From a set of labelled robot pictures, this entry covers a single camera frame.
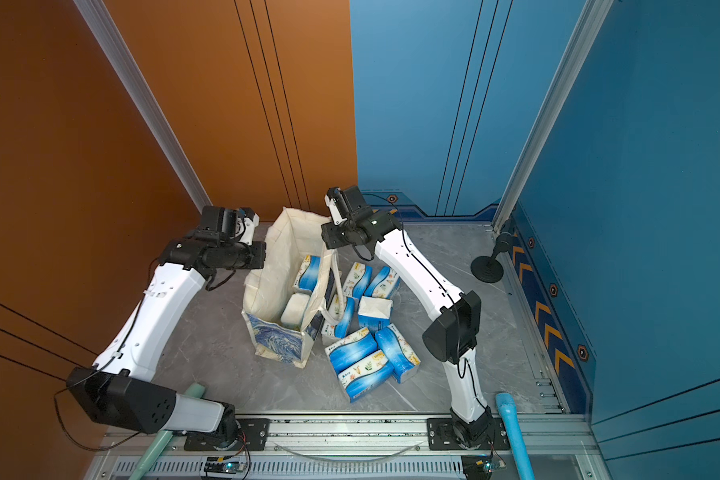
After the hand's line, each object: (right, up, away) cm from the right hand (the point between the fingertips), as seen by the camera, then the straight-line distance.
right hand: (333, 231), depth 82 cm
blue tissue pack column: (-10, -13, +12) cm, 20 cm away
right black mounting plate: (+27, -51, -9) cm, 58 cm away
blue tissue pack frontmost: (+9, -37, -7) cm, 38 cm away
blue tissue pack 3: (+5, -32, -3) cm, 32 cm away
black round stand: (+53, -12, +23) cm, 58 cm away
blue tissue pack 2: (+6, -15, +12) cm, 20 cm away
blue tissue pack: (+15, -16, +10) cm, 24 cm away
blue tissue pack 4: (+19, -33, -5) cm, 39 cm away
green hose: (-40, -50, -11) cm, 65 cm away
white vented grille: (-3, -56, -12) cm, 58 cm away
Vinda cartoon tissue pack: (-10, -21, -1) cm, 24 cm away
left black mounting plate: (-19, -51, -8) cm, 55 cm away
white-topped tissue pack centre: (+11, -22, -1) cm, 25 cm away
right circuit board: (+36, -56, -12) cm, 68 cm away
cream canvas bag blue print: (-13, -1, +8) cm, 16 cm away
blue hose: (+44, -45, -8) cm, 64 cm away
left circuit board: (-24, -56, -12) cm, 62 cm away
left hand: (-18, -5, -3) cm, 19 cm away
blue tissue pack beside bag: (+4, -26, +4) cm, 26 cm away
